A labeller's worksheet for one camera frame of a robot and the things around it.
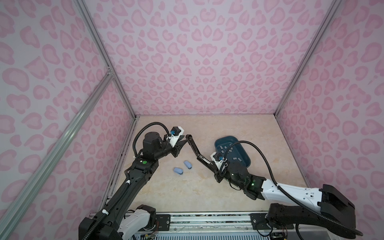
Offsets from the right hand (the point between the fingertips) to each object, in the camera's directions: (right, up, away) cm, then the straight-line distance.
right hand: (210, 162), depth 76 cm
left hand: (-13, +14, -3) cm, 19 cm away
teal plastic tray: (+19, 0, +22) cm, 29 cm away
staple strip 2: (+9, +5, +24) cm, 26 cm away
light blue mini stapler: (-18, -8, +13) cm, 24 cm away
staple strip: (+17, -2, +19) cm, 26 cm away
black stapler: (-3, +1, +3) cm, 4 cm away
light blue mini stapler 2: (-12, -5, +14) cm, 19 cm away
